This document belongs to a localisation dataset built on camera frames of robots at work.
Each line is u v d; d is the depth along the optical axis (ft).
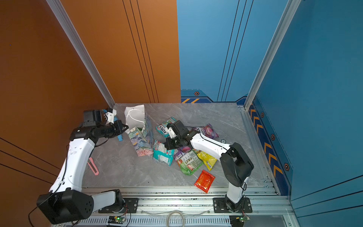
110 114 2.28
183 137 2.19
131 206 2.39
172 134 2.54
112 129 2.14
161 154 2.78
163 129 3.36
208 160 2.78
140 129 2.43
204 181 2.65
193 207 2.44
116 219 2.33
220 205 2.38
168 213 2.36
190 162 2.86
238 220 2.32
